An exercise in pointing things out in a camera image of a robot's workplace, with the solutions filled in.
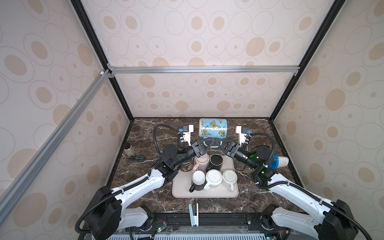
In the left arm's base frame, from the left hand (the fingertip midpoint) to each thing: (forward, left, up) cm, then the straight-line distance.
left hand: (217, 144), depth 60 cm
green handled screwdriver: (+12, +44, -34) cm, 57 cm away
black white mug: (-5, +7, -27) cm, 28 cm away
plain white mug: (-3, -10, -29) cm, 31 cm away
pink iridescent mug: (+4, +5, -25) cm, 26 cm away
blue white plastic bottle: (+7, -40, -30) cm, 50 cm away
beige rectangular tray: (-3, +17, -35) cm, 39 cm away
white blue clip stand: (-20, +10, -34) cm, 40 cm away
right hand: (+2, 0, -2) cm, 3 cm away
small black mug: (+6, -3, -27) cm, 28 cm away
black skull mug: (+4, +14, -29) cm, 33 cm away
